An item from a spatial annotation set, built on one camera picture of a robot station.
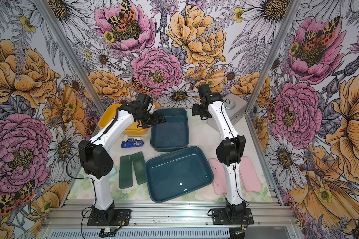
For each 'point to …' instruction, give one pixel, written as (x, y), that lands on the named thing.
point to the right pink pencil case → (250, 179)
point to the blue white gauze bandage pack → (132, 143)
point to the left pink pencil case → (219, 178)
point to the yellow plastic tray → (108, 115)
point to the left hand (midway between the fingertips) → (158, 126)
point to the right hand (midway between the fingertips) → (199, 116)
